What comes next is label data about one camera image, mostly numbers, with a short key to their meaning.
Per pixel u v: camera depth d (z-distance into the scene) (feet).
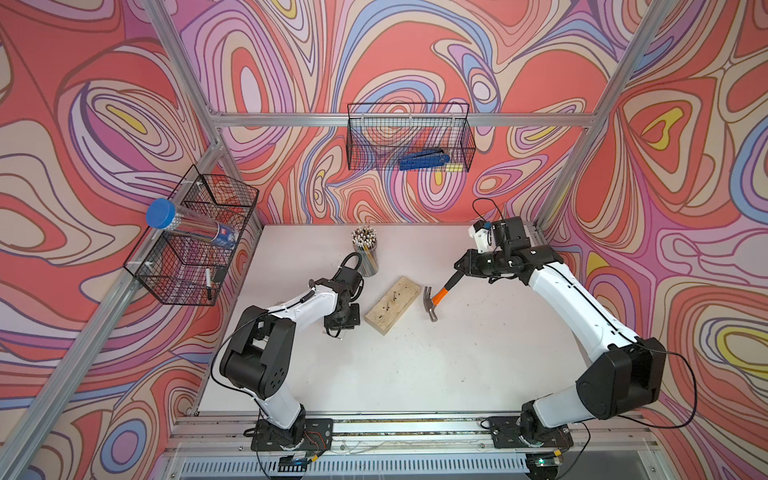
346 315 2.52
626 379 1.35
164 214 2.02
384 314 2.98
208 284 2.37
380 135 3.14
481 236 2.45
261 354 1.51
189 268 2.46
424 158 2.96
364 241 2.98
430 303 2.89
